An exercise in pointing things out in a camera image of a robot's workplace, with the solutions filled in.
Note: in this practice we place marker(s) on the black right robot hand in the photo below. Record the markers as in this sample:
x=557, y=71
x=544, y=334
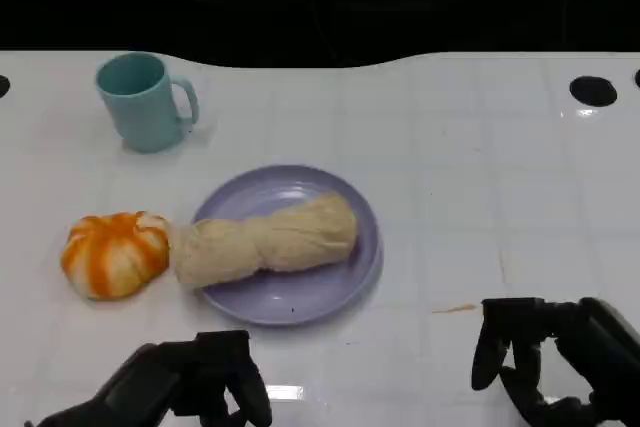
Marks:
x=600, y=347

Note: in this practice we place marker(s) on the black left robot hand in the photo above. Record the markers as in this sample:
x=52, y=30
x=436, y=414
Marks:
x=175, y=377

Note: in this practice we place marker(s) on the beige towel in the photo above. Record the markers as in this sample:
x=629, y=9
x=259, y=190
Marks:
x=270, y=242

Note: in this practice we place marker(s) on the orange and white bread roll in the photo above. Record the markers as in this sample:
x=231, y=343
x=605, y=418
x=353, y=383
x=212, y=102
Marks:
x=115, y=257

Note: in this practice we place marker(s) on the lilac plate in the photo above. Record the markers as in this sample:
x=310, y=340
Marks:
x=320, y=297

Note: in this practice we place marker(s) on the pale green mug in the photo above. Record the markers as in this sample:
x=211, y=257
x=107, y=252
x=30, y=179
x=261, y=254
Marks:
x=142, y=112

